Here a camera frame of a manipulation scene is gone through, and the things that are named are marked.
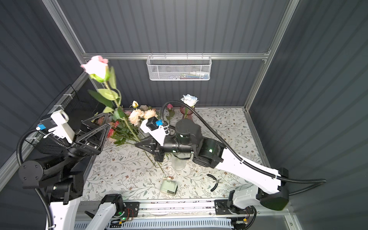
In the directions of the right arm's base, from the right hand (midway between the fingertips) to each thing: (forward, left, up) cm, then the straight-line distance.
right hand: (138, 146), depth 48 cm
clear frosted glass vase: (+12, -10, -43) cm, 46 cm away
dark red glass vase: (+42, -15, -28) cm, 53 cm away
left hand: (+3, +6, +10) cm, 12 cm away
